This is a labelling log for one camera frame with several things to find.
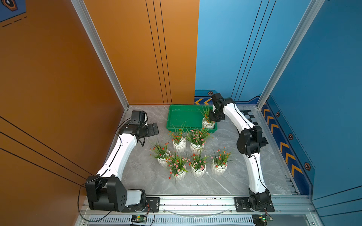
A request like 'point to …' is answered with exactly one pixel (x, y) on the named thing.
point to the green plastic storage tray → (191, 115)
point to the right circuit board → (261, 220)
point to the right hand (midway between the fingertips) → (213, 119)
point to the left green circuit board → (139, 219)
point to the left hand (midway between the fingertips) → (151, 128)
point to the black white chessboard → (249, 115)
